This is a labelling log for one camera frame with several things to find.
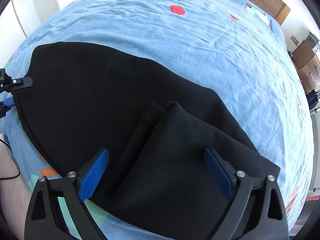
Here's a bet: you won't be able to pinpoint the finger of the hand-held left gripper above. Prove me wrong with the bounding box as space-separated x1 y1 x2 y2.
0 69 33 92
0 97 16 118

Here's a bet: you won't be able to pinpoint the black pants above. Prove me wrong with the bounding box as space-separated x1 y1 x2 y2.
12 41 280 240

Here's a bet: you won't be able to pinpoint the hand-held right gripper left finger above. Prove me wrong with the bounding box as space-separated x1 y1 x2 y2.
24 147 110 240

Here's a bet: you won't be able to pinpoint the black bag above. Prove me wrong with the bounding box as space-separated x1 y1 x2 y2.
307 88 320 113

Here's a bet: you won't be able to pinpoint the wooden dresser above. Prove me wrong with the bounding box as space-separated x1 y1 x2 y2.
292 40 320 93

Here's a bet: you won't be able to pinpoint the white printer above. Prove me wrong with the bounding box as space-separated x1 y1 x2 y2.
306 31 320 55

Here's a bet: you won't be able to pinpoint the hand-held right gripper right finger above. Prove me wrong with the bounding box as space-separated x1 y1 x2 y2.
203 147 289 240

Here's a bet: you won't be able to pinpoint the red frame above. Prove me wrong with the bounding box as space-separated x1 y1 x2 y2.
305 187 316 201

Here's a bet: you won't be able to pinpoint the white wardrobe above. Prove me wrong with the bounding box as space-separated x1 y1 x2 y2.
10 0 120 38

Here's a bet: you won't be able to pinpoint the person's pale clothing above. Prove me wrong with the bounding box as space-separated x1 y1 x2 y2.
0 145 33 233

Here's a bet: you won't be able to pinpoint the black cable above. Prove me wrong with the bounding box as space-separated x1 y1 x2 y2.
0 137 21 180

